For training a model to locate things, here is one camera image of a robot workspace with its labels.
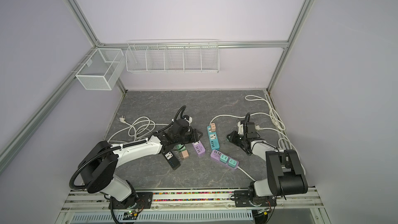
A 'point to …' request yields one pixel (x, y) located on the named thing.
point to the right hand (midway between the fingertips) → (229, 137)
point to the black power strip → (171, 159)
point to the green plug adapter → (181, 147)
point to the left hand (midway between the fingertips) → (201, 137)
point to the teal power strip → (213, 139)
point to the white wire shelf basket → (172, 56)
